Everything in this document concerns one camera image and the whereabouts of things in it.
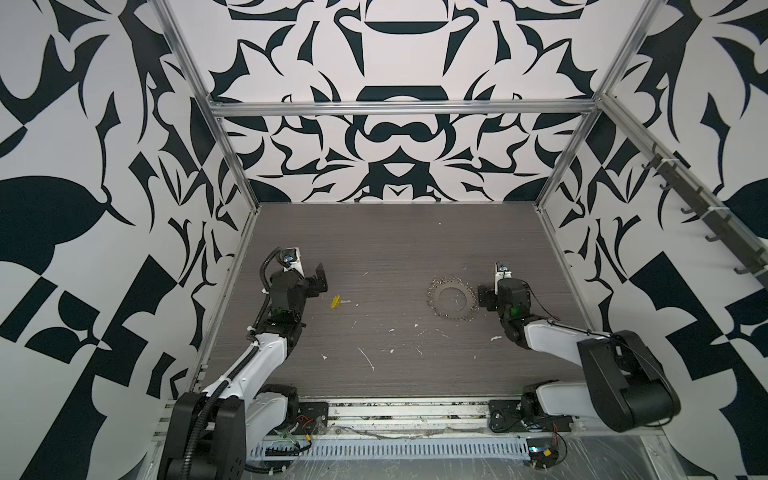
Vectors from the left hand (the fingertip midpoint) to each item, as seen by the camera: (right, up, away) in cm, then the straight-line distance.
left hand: (303, 261), depth 84 cm
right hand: (+59, -7, +8) cm, 60 cm away
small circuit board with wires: (+60, -44, -13) cm, 75 cm away
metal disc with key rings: (+44, -12, +10) cm, 47 cm away
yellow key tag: (+8, -13, +9) cm, 18 cm away
